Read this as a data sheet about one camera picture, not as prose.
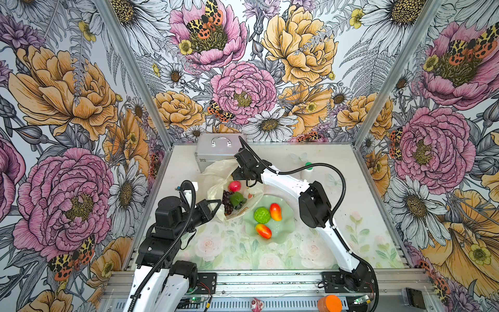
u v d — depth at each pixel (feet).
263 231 2.73
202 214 1.94
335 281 2.43
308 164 2.08
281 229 2.87
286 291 2.40
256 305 2.17
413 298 2.29
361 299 2.35
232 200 3.01
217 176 2.81
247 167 2.54
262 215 2.81
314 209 1.96
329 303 2.03
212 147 3.28
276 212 2.89
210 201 2.21
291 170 2.15
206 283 2.40
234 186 3.18
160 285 1.52
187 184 1.81
